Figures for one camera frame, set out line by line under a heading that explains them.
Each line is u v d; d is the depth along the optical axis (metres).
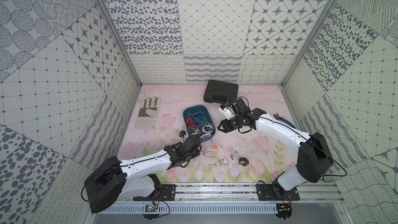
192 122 0.99
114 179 0.42
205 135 0.91
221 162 0.84
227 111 0.78
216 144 0.88
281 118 1.01
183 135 0.78
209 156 0.84
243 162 0.80
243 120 0.62
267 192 0.74
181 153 0.64
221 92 1.17
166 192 0.75
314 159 0.43
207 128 0.95
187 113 0.98
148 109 1.05
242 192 0.76
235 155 0.84
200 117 1.01
